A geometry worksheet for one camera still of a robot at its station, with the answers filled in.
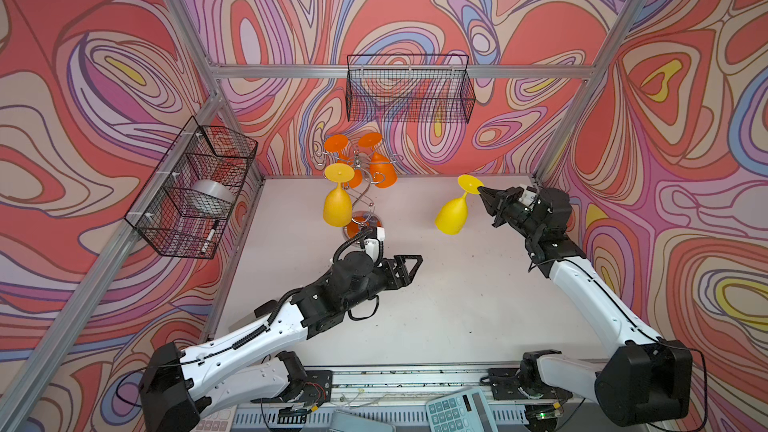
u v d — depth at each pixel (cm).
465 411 69
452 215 82
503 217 69
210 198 70
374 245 64
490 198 70
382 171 93
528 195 71
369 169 96
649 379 40
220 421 68
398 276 60
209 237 72
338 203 78
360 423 65
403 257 62
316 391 72
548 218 58
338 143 86
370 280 54
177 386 39
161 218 68
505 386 73
